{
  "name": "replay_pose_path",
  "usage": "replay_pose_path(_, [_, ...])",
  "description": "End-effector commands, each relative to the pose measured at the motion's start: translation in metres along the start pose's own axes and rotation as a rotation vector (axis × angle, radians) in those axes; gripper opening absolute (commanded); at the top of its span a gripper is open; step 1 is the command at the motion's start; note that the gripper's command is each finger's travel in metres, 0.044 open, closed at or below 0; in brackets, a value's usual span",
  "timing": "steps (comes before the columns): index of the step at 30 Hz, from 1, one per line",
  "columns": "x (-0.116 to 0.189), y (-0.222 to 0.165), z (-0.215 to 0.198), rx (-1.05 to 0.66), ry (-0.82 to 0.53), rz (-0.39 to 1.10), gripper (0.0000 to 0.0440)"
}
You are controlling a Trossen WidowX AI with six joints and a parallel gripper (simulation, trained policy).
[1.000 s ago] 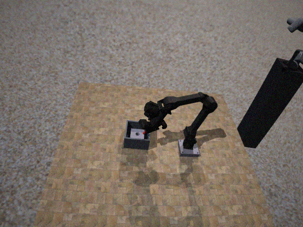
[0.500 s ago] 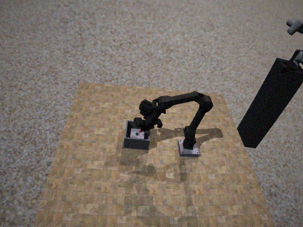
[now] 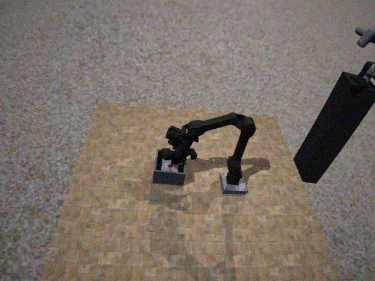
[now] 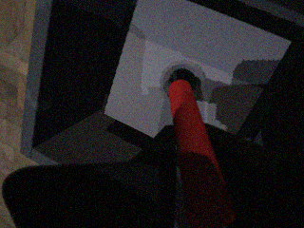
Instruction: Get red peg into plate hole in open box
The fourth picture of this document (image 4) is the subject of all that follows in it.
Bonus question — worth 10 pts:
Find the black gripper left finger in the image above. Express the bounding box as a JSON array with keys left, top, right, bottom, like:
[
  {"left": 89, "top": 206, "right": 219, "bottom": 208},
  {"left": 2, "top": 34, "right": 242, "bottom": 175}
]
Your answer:
[{"left": 1, "top": 125, "right": 177, "bottom": 228}]

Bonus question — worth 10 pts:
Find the dark red peg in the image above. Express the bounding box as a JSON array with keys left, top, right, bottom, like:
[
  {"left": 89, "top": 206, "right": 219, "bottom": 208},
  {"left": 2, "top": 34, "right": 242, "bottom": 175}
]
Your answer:
[{"left": 168, "top": 80, "right": 235, "bottom": 228}]

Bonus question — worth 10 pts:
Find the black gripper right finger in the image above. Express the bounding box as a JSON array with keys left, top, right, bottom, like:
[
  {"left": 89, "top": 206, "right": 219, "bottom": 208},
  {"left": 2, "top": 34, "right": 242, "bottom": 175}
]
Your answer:
[{"left": 204, "top": 123, "right": 304, "bottom": 228}]

